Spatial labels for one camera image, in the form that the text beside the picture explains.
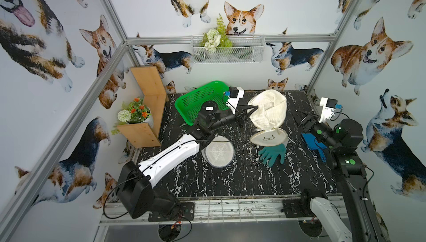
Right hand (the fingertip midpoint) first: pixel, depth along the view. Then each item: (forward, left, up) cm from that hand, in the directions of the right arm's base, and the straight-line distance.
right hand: (300, 107), depth 64 cm
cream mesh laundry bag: (-3, +12, -1) cm, 13 cm away
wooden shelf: (+2, +72, -23) cm, 76 cm away
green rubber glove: (-3, +6, -36) cm, 37 cm away
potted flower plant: (+10, +74, -14) cm, 76 cm away
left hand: (+1, +17, +2) cm, 17 cm away
